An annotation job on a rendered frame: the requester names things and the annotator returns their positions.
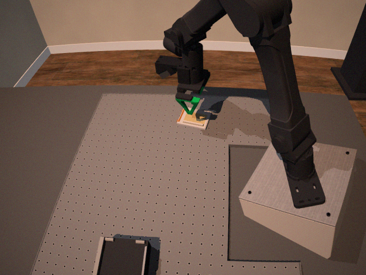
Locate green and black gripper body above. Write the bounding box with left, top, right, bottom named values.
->
left=175, top=64, right=210, bottom=101

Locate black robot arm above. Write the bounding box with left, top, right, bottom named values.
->
left=155, top=0, right=325, bottom=209

